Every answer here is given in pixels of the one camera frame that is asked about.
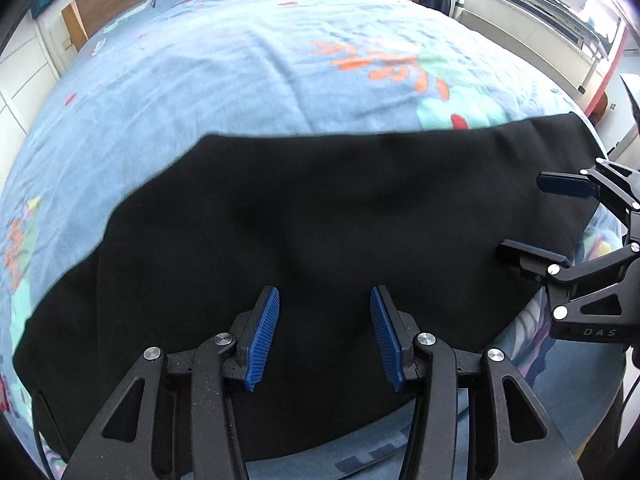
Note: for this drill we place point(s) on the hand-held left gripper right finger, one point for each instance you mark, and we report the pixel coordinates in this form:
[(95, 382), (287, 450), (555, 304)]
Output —
[(386, 340)]

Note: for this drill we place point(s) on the white radiator cover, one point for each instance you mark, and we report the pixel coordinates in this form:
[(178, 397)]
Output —
[(525, 35)]

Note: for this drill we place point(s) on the black pants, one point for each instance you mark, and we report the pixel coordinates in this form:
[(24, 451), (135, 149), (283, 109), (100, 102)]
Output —
[(300, 210)]

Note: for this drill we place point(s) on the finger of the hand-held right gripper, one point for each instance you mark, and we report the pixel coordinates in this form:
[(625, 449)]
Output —
[(535, 259), (565, 184)]

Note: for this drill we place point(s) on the red framed board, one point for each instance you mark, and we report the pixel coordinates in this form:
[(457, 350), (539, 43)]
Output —
[(607, 75)]

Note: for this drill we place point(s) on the blue printed blanket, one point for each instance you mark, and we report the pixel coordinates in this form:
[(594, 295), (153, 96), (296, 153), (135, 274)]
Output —
[(225, 60)]

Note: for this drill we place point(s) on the wall socket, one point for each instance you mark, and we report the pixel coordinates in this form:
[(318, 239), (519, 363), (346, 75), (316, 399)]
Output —
[(66, 44)]

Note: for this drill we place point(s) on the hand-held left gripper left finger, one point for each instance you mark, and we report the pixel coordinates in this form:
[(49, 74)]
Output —
[(262, 340)]

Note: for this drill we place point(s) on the white wardrobe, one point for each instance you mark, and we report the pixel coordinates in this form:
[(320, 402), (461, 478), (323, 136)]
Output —
[(25, 75)]

